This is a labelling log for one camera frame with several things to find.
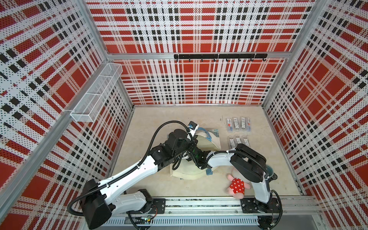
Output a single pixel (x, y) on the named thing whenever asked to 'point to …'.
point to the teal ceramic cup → (270, 170)
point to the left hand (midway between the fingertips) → (198, 135)
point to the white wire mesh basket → (88, 109)
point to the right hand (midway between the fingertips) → (189, 142)
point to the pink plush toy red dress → (236, 188)
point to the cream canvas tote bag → (206, 139)
